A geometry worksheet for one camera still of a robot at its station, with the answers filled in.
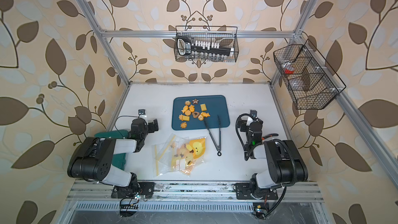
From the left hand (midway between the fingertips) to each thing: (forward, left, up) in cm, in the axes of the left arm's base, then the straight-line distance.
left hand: (145, 119), depth 94 cm
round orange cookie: (+17, -24, -4) cm, 30 cm away
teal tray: (+15, -44, -4) cm, 47 cm away
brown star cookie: (+17, -30, -4) cm, 35 cm away
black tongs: (-16, -44, -3) cm, 47 cm away
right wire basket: (+4, -88, +30) cm, 93 cm away
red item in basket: (+13, -81, +28) cm, 87 cm away
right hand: (0, -63, +3) cm, 63 cm away
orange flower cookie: (-2, -23, -4) cm, 24 cm away
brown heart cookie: (+6, -30, -4) cm, 31 cm away
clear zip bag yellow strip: (-20, -13, -7) cm, 25 cm away
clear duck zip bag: (-20, -21, -6) cm, 29 cm away
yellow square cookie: (+12, -35, -4) cm, 38 cm away
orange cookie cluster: (+9, -25, -3) cm, 26 cm away
